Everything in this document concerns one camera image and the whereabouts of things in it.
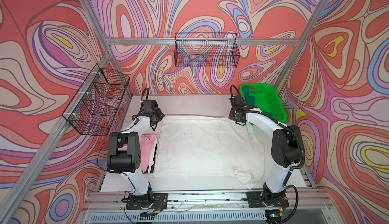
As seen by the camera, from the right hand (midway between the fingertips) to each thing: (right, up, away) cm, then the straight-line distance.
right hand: (237, 118), depth 95 cm
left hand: (-48, +4, +2) cm, 48 cm away
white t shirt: (-30, -17, -3) cm, 35 cm away
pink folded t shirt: (-55, -13, -11) cm, 57 cm away
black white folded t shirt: (-52, -27, -14) cm, 60 cm away
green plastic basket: (+27, +16, +23) cm, 39 cm away
